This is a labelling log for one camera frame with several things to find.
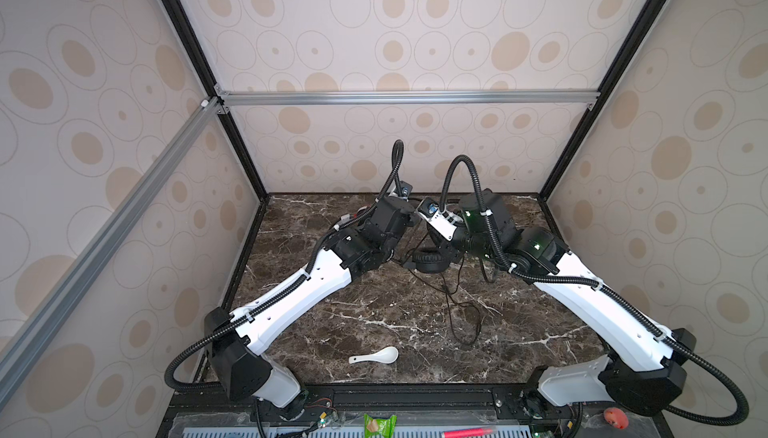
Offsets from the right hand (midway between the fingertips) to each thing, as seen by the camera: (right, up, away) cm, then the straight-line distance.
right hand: (437, 224), depth 68 cm
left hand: (-10, +4, +4) cm, 12 cm away
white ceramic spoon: (-12, -36, +13) cm, 40 cm away
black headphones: (-2, -8, +2) cm, 9 cm away
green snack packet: (-13, -47, 0) cm, 49 cm away
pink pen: (+8, -49, +1) cm, 49 cm away
